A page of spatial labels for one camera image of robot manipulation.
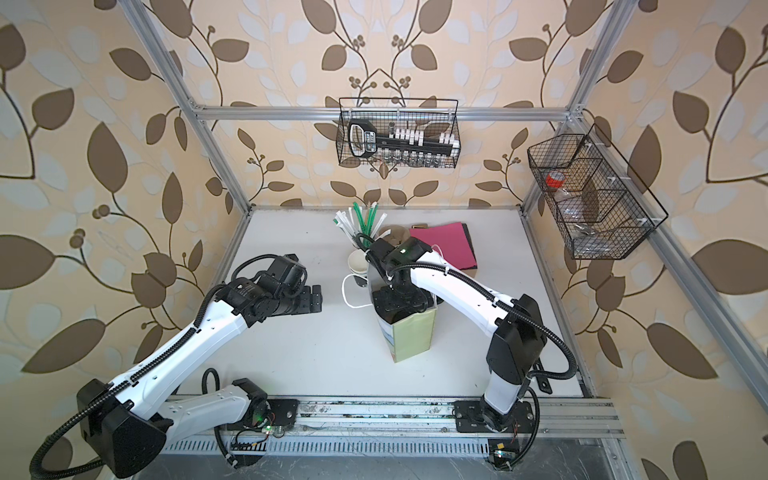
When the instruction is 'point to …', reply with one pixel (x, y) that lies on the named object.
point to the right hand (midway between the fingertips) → (399, 314)
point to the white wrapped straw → (347, 225)
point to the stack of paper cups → (358, 265)
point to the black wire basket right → (602, 218)
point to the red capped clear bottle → (555, 181)
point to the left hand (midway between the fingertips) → (310, 298)
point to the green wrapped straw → (366, 228)
